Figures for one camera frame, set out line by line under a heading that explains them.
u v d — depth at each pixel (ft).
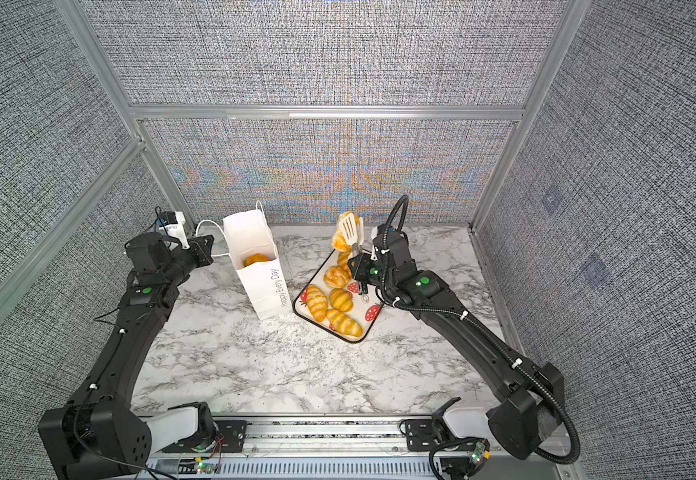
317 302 3.06
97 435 1.28
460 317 1.54
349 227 2.58
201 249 2.22
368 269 2.17
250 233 2.98
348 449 2.39
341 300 3.10
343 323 2.94
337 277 3.29
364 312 3.12
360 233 2.54
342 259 3.45
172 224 2.16
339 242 2.62
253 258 3.29
